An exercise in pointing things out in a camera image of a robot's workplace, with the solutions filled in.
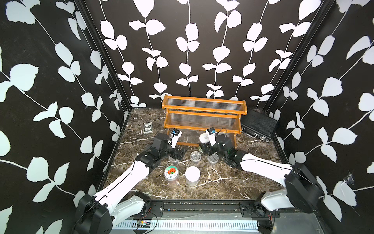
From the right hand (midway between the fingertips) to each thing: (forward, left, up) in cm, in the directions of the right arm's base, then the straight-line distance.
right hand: (203, 138), depth 84 cm
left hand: (-4, +13, +2) cm, 14 cm away
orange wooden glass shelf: (+20, +7, +1) cm, 21 cm away
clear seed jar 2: (-7, +5, -11) cm, 13 cm away
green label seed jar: (-1, 0, +2) cm, 3 cm away
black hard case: (+21, -41, -12) cm, 47 cm away
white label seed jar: (-19, +6, -6) cm, 21 cm away
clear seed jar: (-10, +17, -11) cm, 22 cm away
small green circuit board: (-40, +31, -16) cm, 53 cm away
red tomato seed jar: (-19, +18, -8) cm, 27 cm away
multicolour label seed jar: (-9, -8, +15) cm, 19 cm away
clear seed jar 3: (-8, -6, -11) cm, 15 cm away
